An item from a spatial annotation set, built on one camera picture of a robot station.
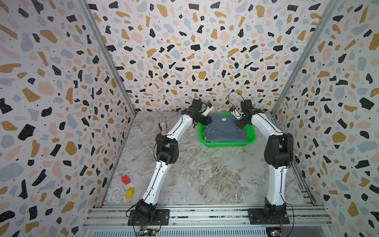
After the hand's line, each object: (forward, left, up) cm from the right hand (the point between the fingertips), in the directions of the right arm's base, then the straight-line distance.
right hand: (242, 120), depth 102 cm
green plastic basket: (-3, -6, -8) cm, 11 cm away
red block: (-40, +70, -6) cm, 81 cm away
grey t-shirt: (-6, +14, -2) cm, 15 cm away
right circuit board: (-61, -8, -13) cm, 63 cm away
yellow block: (-46, +67, -9) cm, 82 cm away
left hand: (-1, +21, +1) cm, 21 cm away
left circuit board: (-63, +55, -12) cm, 85 cm away
